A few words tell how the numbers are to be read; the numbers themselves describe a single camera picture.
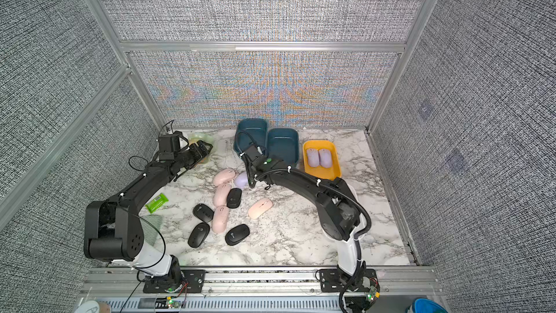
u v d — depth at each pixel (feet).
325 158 3.39
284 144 3.95
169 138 2.26
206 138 3.62
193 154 2.61
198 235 2.69
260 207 2.93
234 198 3.00
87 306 2.14
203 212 2.87
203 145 2.68
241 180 3.23
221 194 3.03
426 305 2.02
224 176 3.29
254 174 2.07
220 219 2.81
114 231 1.46
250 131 3.91
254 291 2.39
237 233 2.73
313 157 3.41
